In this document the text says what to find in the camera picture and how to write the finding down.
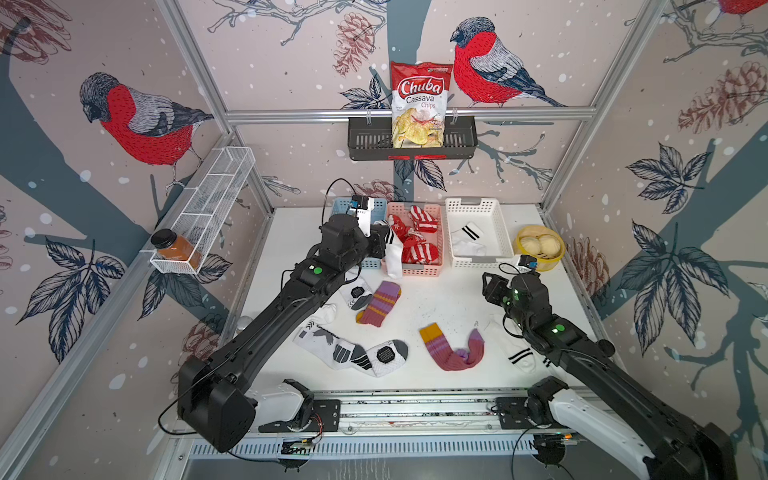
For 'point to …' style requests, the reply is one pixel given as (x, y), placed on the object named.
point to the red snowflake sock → (404, 232)
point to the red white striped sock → (422, 220)
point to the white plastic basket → (487, 215)
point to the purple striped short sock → (385, 298)
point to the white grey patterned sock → (376, 359)
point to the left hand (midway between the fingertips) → (394, 222)
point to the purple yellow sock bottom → (449, 359)
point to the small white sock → (326, 314)
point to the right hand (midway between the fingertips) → (488, 274)
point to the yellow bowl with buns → (542, 242)
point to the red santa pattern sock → (417, 251)
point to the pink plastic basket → (401, 210)
